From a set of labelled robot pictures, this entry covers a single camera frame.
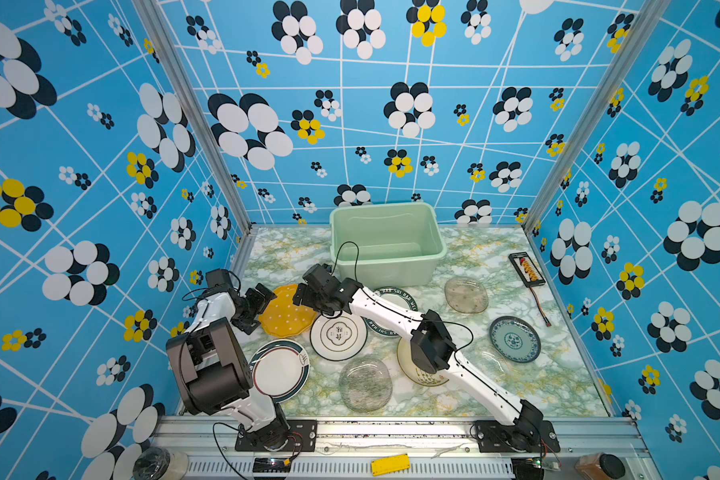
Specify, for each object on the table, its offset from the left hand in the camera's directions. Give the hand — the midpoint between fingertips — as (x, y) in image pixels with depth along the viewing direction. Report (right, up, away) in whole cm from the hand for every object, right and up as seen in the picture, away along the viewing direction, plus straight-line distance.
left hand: (268, 303), depth 92 cm
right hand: (+10, 0, +4) cm, 11 cm away
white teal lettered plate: (+40, +1, +7) cm, 41 cm away
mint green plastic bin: (+38, +19, +24) cm, 49 cm away
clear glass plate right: (+69, -18, -9) cm, 72 cm away
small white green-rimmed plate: (+22, -10, -2) cm, 25 cm away
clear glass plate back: (+64, +1, +8) cm, 65 cm away
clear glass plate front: (+30, -21, -9) cm, 38 cm away
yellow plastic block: (+36, -34, -22) cm, 55 cm away
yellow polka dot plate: (+4, -5, +2) cm, 7 cm away
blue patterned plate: (+76, -10, -2) cm, 76 cm away
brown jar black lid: (+80, -30, -29) cm, 90 cm away
